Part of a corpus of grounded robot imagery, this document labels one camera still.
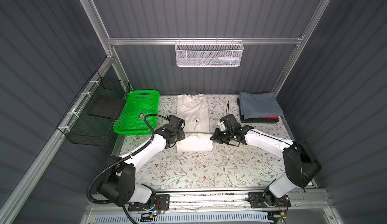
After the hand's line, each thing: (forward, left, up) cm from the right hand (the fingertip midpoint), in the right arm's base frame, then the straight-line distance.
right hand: (211, 139), depth 86 cm
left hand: (+3, +18, +1) cm, 19 cm away
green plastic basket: (+34, +54, -7) cm, 65 cm away
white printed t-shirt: (+29, +11, -7) cm, 32 cm away
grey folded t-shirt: (+30, -37, -4) cm, 47 cm away
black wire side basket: (0, +59, +21) cm, 63 cm away
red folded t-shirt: (+21, -43, -8) cm, 48 cm away
